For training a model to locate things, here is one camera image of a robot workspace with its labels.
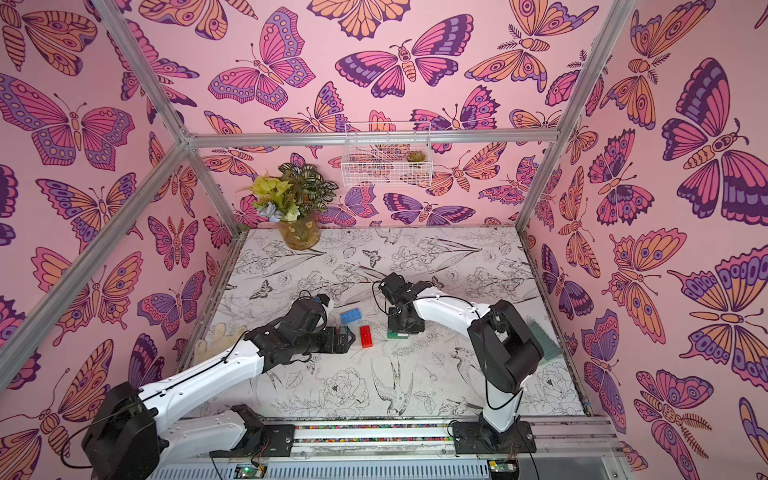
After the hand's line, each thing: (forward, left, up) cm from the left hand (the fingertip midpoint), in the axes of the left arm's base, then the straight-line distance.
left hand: (346, 335), depth 82 cm
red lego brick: (+3, -5, -7) cm, 9 cm away
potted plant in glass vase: (+46, +21, +12) cm, 52 cm away
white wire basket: (+57, -11, +17) cm, 60 cm away
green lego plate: (+4, -13, -7) cm, 16 cm away
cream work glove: (+2, +40, -8) cm, 41 cm away
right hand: (+6, -15, -6) cm, 18 cm away
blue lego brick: (+10, 0, -7) cm, 13 cm away
